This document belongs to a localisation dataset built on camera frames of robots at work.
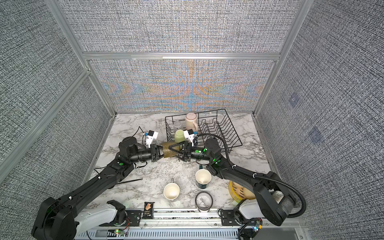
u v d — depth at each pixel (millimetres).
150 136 703
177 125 1025
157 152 670
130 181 854
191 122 991
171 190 796
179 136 903
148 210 746
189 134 691
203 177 836
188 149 629
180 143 637
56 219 390
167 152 650
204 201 784
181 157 704
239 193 789
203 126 1037
